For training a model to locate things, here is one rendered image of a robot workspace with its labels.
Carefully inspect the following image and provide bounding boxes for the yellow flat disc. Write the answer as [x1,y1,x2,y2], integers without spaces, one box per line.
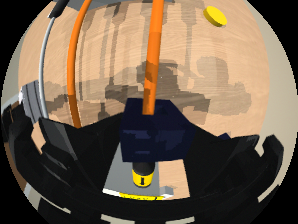
[202,6,227,27]

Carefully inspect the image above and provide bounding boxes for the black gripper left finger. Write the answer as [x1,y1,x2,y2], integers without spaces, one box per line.
[39,112,124,192]

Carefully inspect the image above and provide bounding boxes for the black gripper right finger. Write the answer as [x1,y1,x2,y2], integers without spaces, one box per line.
[182,123,259,197]

